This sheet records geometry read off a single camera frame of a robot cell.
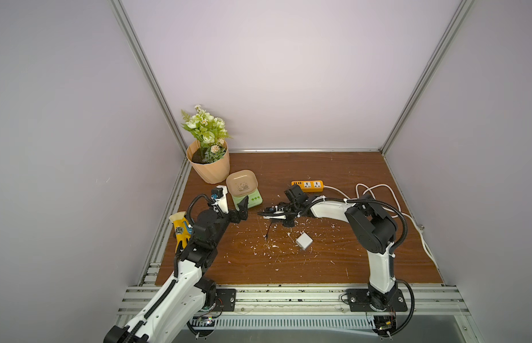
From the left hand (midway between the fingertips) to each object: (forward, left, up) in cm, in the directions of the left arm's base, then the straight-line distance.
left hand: (239, 195), depth 77 cm
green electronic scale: (+11, -3, -21) cm, 24 cm away
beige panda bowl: (+19, +3, -19) cm, 27 cm away
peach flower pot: (+19, +15, -11) cm, 27 cm away
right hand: (+2, -12, -20) cm, 24 cm away
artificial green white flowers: (+30, +16, +5) cm, 34 cm away
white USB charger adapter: (-9, -25, -20) cm, 34 cm away
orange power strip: (+19, -30, -20) cm, 41 cm away
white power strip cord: (+5, -67, -21) cm, 71 cm away
